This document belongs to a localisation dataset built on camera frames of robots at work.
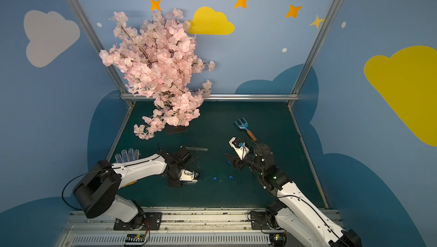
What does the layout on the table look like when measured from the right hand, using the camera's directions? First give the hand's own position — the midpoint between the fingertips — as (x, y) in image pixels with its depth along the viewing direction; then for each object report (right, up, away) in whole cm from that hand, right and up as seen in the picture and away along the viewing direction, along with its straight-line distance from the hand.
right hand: (233, 145), depth 76 cm
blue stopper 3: (-1, -18, +10) cm, 21 cm away
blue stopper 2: (-9, -18, +10) cm, 23 cm away
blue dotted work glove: (-59, -9, +17) cm, 62 cm away
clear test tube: (-21, -5, +23) cm, 31 cm away
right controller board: (+19, -41, -3) cm, 45 cm away
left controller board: (-44, -40, -3) cm, 59 cm away
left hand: (-27, -17, +11) cm, 34 cm away
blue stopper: (+2, +3, -14) cm, 15 cm away
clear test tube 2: (-19, -18, +4) cm, 27 cm away
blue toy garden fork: (+10, +8, +31) cm, 34 cm away
